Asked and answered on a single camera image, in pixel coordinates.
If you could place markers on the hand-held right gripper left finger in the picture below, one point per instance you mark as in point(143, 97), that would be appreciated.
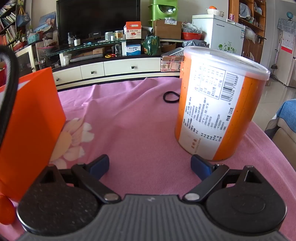
point(100, 165)

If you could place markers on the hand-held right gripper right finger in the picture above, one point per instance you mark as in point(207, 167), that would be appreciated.
point(200, 166)

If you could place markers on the pink floral tablecloth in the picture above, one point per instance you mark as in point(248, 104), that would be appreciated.
point(134, 129)

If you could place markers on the orange canister with white label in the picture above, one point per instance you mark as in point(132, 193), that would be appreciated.
point(215, 109)

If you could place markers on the beige sofa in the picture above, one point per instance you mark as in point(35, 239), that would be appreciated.
point(284, 139)

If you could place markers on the white television cabinet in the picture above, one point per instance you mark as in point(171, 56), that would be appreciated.
point(115, 67)

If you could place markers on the blue sofa cloth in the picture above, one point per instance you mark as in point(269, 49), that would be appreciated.
point(288, 113)

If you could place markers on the labelled pink cardboard box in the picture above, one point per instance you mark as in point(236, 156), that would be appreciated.
point(171, 63)

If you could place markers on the blue and white carton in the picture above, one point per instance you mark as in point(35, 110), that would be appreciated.
point(133, 50)

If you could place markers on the red plastic basin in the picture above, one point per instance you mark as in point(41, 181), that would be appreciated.
point(191, 36)

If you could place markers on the green plastic bag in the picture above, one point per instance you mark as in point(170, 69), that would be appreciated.
point(150, 45)

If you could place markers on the white chest freezer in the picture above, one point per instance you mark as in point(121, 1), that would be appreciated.
point(219, 32)

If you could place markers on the orange and white carton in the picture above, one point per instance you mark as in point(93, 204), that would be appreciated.
point(133, 30)

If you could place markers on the brown cardboard box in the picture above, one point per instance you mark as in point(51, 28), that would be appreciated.
point(167, 30)

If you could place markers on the teal plastic basket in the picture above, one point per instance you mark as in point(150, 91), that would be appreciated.
point(33, 38)

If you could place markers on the black flat television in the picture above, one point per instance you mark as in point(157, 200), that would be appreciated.
point(97, 18)

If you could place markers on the cartoon picture board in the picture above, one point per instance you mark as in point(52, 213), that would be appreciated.
point(46, 22)

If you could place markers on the white bowl with orange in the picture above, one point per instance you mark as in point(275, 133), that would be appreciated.
point(215, 11)

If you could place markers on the wooden display shelf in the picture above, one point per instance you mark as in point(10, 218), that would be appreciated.
point(233, 9)

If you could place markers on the green stacking bins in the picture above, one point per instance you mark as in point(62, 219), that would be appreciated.
point(154, 11)

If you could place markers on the blue hanging bag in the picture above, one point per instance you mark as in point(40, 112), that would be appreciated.
point(23, 19)

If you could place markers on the dark bookshelf with books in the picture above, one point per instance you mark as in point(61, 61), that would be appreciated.
point(8, 23)

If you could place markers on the small blue globe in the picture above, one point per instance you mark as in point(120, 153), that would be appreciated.
point(290, 15)

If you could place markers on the wall calendar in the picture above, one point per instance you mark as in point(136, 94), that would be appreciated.
point(288, 44)

